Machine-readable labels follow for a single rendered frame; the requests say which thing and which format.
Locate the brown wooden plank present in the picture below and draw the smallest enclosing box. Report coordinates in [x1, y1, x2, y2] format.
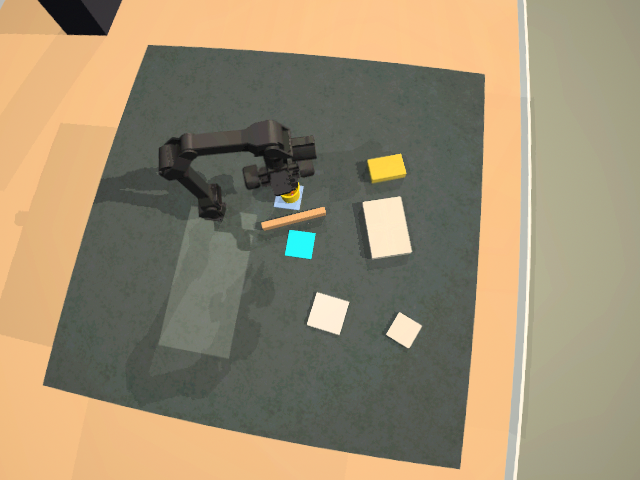
[261, 207, 326, 231]

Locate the yellow plastic cup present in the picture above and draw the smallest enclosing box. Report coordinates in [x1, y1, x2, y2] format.
[281, 186, 300, 203]

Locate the cream rectangular block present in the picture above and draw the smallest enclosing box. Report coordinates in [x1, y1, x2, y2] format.
[363, 196, 411, 260]

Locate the cream square tile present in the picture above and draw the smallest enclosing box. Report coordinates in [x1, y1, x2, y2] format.
[386, 312, 421, 348]

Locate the cream square block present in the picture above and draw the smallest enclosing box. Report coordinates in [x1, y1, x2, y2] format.
[307, 293, 349, 335]

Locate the yellow flat bar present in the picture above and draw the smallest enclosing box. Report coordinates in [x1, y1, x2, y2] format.
[368, 154, 406, 183]

